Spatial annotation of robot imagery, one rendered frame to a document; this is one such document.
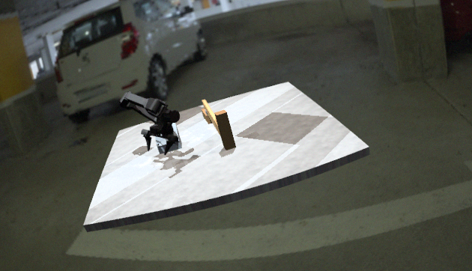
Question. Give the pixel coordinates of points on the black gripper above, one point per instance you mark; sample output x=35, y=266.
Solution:
x=171, y=139

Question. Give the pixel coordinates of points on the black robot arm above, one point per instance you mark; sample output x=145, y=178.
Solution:
x=149, y=109

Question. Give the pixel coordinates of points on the long tan wooden rail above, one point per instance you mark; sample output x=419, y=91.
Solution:
x=211, y=115

